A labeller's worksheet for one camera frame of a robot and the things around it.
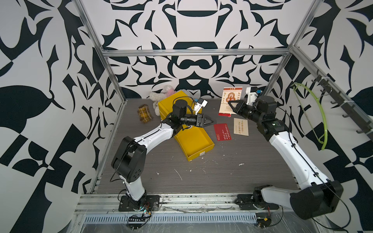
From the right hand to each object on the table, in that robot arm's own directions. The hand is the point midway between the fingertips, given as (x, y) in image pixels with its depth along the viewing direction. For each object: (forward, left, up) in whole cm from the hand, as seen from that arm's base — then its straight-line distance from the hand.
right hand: (228, 100), depth 73 cm
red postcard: (+2, -3, -34) cm, 34 cm away
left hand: (-7, +7, -6) cm, 12 cm away
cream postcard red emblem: (+4, -1, +1) cm, 4 cm away
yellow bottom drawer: (-5, +17, -32) cm, 37 cm away
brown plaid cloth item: (+19, +53, -33) cm, 65 cm away
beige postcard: (+7, -17, -35) cm, 40 cm away
